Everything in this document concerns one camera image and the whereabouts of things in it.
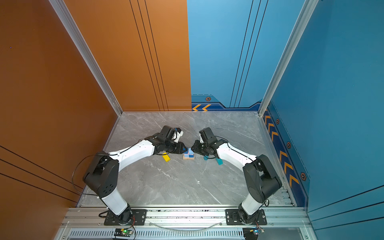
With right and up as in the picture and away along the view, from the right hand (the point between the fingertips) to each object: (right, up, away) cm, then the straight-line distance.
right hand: (191, 149), depth 88 cm
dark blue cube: (-3, -5, +4) cm, 7 cm away
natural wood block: (-2, -7, +6) cm, 9 cm away
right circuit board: (+33, -35, -19) cm, 52 cm away
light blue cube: (0, -2, -1) cm, 2 cm away
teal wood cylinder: (+9, -7, +6) cm, 12 cm away
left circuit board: (-32, -37, -17) cm, 52 cm away
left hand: (-3, 0, +1) cm, 3 cm away
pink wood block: (+1, -4, +2) cm, 4 cm away
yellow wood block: (-16, -6, +6) cm, 18 cm away
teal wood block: (+18, -8, +4) cm, 20 cm away
